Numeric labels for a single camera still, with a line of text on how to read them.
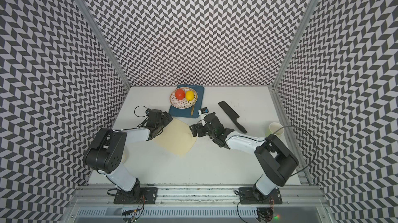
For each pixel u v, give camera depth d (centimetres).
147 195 73
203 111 77
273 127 86
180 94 109
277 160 44
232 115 104
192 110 105
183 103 108
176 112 104
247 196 73
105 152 47
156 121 77
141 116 81
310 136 84
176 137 91
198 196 75
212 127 67
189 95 107
